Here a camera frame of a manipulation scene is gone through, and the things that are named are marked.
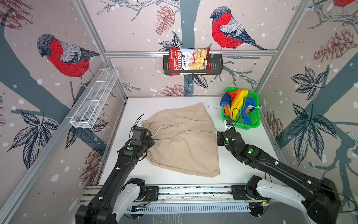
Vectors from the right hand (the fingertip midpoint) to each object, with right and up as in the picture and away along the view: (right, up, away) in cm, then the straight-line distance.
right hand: (216, 136), depth 80 cm
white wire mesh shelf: (-72, +22, -1) cm, 75 cm away
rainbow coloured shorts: (+20, +19, +17) cm, 33 cm away
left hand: (-39, -2, +1) cm, 39 cm away
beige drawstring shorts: (-18, -6, +14) cm, 23 cm away
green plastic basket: (+32, +8, +15) cm, 36 cm away
